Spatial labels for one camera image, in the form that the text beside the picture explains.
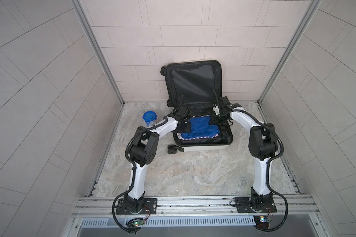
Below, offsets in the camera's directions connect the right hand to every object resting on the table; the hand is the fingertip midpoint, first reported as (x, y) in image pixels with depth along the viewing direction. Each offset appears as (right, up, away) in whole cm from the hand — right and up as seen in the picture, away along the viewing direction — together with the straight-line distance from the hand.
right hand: (210, 122), depth 98 cm
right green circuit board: (+19, -45, -30) cm, 57 cm away
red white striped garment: (-20, -8, -6) cm, 23 cm away
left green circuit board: (-38, -43, -33) cm, 66 cm away
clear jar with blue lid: (-39, +3, -6) cm, 40 cm away
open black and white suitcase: (-10, +28, -1) cm, 30 cm away
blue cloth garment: (-7, -4, -2) cm, 8 cm away
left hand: (-13, -3, 0) cm, 13 cm away
